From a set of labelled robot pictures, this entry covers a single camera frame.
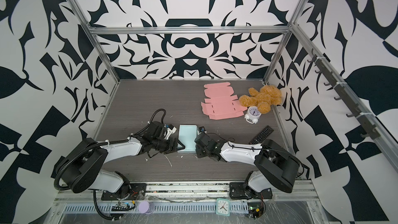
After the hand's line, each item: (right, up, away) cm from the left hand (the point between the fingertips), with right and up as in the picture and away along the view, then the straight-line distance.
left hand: (183, 146), depth 83 cm
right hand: (+8, -2, +3) cm, 8 cm away
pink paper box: (+23, +21, +23) cm, 39 cm away
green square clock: (+19, -22, -15) cm, 32 cm away
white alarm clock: (+42, +15, +15) cm, 47 cm away
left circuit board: (-26, -24, -11) cm, 37 cm away
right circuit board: (+34, -24, -12) cm, 44 cm away
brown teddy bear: (+53, +27, +18) cm, 63 cm away
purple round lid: (-13, -18, -21) cm, 30 cm away
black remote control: (+45, +4, +7) cm, 46 cm away
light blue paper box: (+1, +4, +7) cm, 8 cm away
